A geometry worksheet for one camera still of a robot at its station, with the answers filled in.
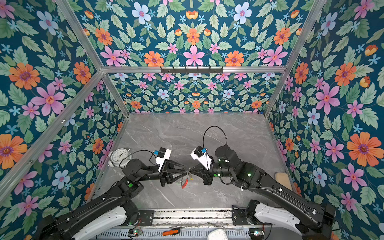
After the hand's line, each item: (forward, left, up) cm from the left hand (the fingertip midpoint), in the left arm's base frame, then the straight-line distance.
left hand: (185, 172), depth 57 cm
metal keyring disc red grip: (-2, 0, -8) cm, 8 cm away
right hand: (+2, -2, -3) cm, 5 cm away
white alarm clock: (+23, +44, -26) cm, 56 cm away
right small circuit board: (-20, -32, -31) cm, 48 cm away
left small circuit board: (-16, +25, -30) cm, 42 cm away
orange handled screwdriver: (-17, +8, -29) cm, 34 cm away
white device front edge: (-19, -13, -27) cm, 36 cm away
